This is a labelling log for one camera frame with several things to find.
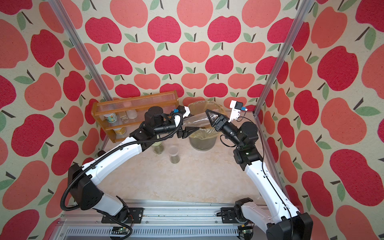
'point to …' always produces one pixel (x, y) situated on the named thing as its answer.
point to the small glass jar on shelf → (124, 119)
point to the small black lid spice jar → (100, 153)
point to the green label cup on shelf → (110, 117)
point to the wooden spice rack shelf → (118, 117)
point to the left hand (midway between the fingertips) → (196, 123)
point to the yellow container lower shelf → (121, 131)
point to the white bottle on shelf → (132, 113)
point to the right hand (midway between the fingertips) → (209, 115)
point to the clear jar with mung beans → (173, 151)
